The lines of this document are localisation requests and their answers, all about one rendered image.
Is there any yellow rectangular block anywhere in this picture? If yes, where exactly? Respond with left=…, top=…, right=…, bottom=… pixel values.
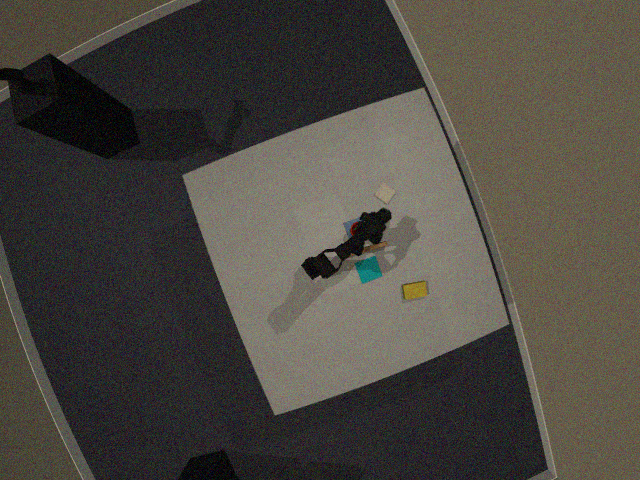
left=402, top=281, right=427, bottom=299

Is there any tan flat square slab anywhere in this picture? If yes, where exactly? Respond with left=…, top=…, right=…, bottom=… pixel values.
left=374, top=182, right=396, bottom=204

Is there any brown wooden beam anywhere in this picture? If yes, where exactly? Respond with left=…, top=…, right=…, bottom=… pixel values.
left=349, top=241, right=387, bottom=257

